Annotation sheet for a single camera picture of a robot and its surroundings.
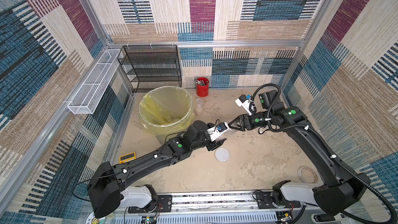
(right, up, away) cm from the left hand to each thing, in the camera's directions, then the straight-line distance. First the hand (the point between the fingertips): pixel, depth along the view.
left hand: (222, 132), depth 73 cm
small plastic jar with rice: (-12, +10, +29) cm, 33 cm away
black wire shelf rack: (-45, +39, +35) cm, 69 cm away
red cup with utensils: (-9, +25, +38) cm, 46 cm away
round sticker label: (-50, -34, -10) cm, 61 cm away
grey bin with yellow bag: (-31, +8, +20) cm, 37 cm away
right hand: (+5, +3, -4) cm, 7 cm away
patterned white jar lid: (+2, -15, +14) cm, 21 cm away
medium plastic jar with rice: (+2, +1, -7) cm, 8 cm away
